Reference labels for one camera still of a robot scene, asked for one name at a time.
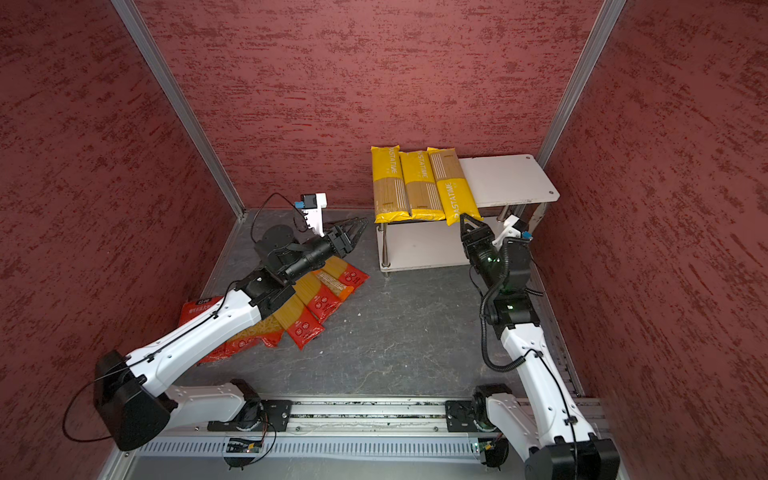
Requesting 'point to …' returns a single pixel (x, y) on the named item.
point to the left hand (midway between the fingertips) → (365, 226)
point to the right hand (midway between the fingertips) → (453, 222)
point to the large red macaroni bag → (191, 309)
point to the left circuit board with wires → (239, 445)
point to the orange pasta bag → (333, 284)
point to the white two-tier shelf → (496, 183)
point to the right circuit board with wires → (495, 450)
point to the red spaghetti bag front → (301, 324)
